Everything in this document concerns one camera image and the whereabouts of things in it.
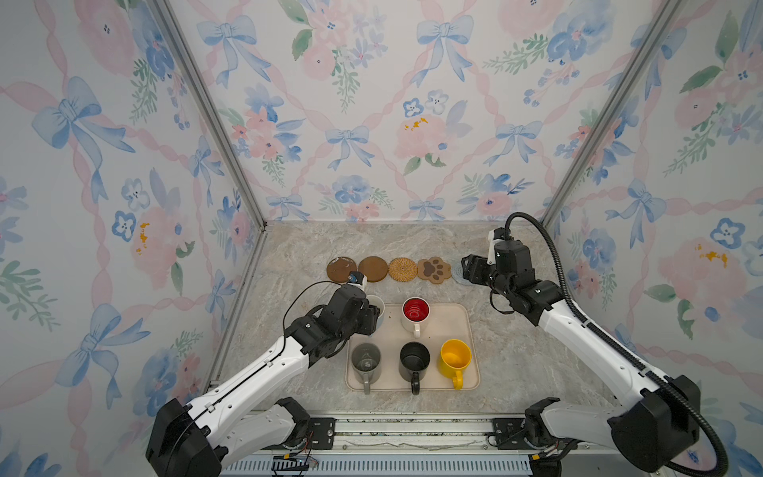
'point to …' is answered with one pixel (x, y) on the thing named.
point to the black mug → (413, 361)
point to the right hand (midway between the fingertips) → (472, 259)
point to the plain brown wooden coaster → (374, 267)
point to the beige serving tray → (446, 321)
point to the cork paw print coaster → (433, 269)
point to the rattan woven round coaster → (402, 269)
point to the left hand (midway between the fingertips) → (371, 307)
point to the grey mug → (367, 365)
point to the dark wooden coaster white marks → (339, 267)
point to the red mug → (414, 314)
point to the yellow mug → (455, 356)
